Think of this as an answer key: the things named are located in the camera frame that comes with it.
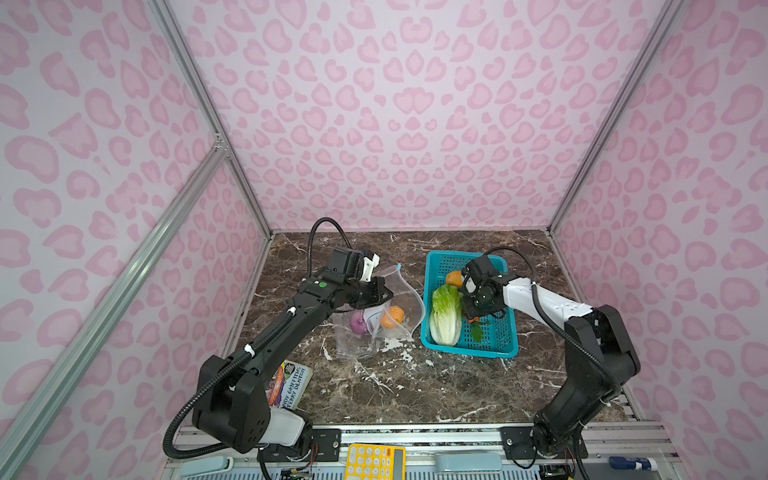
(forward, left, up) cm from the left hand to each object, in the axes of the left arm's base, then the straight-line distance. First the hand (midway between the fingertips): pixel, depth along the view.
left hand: (395, 290), depth 79 cm
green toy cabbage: (-2, -14, -11) cm, 18 cm away
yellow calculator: (-36, +6, -17) cm, 40 cm away
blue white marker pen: (-37, -54, -18) cm, 68 cm away
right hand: (+3, -24, -15) cm, 28 cm away
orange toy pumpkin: (-2, 0, -10) cm, 11 cm away
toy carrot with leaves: (-2, -25, -20) cm, 32 cm away
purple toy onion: (-1, +12, -15) cm, 19 cm away
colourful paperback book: (-18, +29, -17) cm, 39 cm away
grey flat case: (-37, -15, -14) cm, 42 cm away
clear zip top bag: (-7, +13, -20) cm, 25 cm away
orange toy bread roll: (+13, -20, -14) cm, 27 cm away
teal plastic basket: (-7, -30, -17) cm, 35 cm away
